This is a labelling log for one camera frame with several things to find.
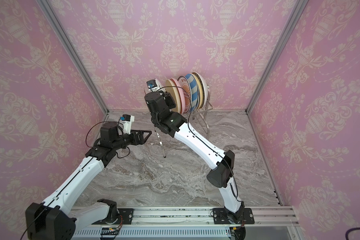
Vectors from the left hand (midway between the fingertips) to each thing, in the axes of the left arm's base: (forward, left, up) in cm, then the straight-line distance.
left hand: (146, 132), depth 77 cm
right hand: (+11, -12, +17) cm, 23 cm away
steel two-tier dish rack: (+20, -31, -10) cm, 38 cm away
